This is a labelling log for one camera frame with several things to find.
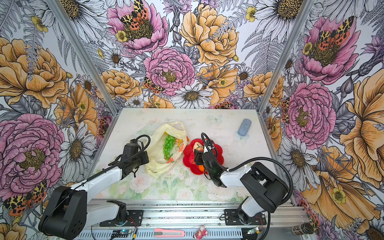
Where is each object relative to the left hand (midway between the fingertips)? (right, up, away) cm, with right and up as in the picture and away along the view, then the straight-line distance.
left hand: (146, 159), depth 91 cm
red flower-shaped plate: (+25, +4, +2) cm, 25 cm away
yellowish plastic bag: (+7, -2, -4) cm, 9 cm away
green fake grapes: (+13, +10, +7) cm, 18 cm away
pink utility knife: (+17, -29, -21) cm, 39 cm away
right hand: (+31, +3, -1) cm, 31 cm away
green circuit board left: (-5, -30, -20) cm, 36 cm away
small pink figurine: (+32, -28, -22) cm, 48 cm away
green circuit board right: (+57, -29, -19) cm, 67 cm away
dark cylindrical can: (+75, -22, -27) cm, 83 cm away
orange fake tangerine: (+33, -4, -3) cm, 33 cm away
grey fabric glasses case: (+64, +19, +18) cm, 69 cm away
